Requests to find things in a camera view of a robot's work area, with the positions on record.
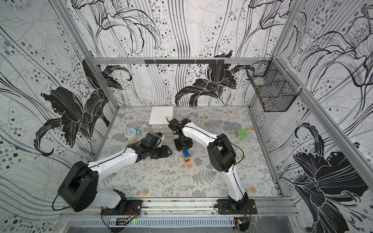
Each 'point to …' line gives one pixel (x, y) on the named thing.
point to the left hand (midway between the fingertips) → (170, 155)
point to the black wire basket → (276, 88)
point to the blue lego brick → (186, 153)
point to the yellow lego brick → (187, 158)
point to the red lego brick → (187, 160)
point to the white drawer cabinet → (158, 122)
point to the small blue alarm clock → (131, 133)
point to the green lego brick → (186, 158)
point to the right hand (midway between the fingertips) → (184, 147)
